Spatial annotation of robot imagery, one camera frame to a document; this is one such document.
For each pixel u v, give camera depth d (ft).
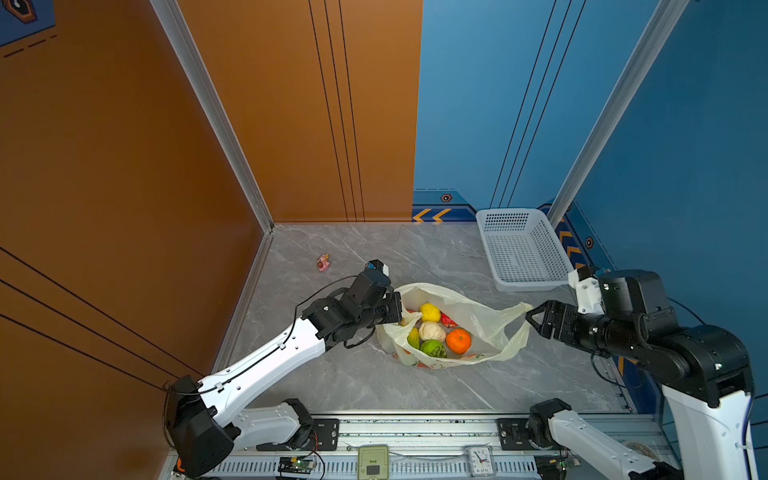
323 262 3.45
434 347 2.65
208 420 1.25
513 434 2.38
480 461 2.24
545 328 1.66
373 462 2.25
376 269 2.19
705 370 1.03
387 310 2.09
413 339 2.78
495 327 2.36
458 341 2.78
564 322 1.59
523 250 3.67
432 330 2.79
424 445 2.38
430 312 2.93
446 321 2.88
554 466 2.29
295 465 2.32
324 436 2.41
